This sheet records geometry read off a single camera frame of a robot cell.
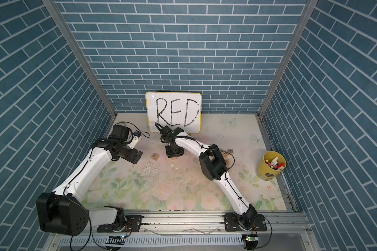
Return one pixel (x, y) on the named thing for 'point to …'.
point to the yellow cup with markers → (272, 163)
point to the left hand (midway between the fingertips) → (135, 152)
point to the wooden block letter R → (155, 156)
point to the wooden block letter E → (174, 158)
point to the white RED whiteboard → (177, 110)
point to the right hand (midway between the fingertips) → (172, 156)
